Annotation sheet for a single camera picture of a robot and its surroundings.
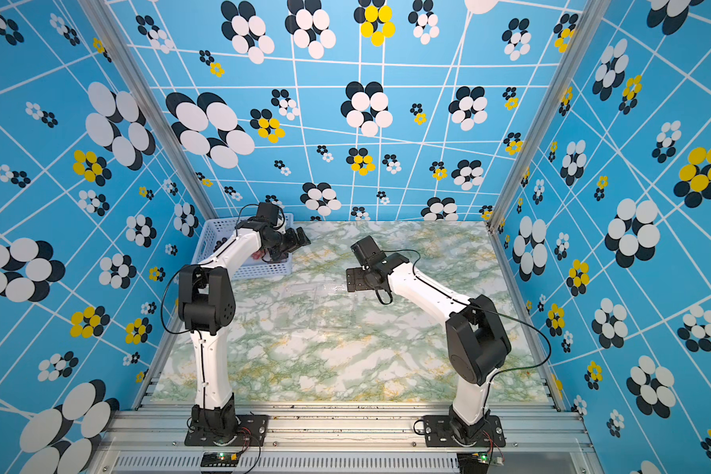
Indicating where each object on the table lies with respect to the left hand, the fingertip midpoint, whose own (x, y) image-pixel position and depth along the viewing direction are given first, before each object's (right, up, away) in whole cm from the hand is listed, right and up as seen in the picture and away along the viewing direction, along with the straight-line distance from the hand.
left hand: (304, 243), depth 102 cm
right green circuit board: (+48, -53, -32) cm, 78 cm away
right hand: (+22, -11, -12) cm, 27 cm away
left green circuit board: (-15, -54, -30) cm, 64 cm away
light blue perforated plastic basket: (-38, +4, +10) cm, 39 cm away
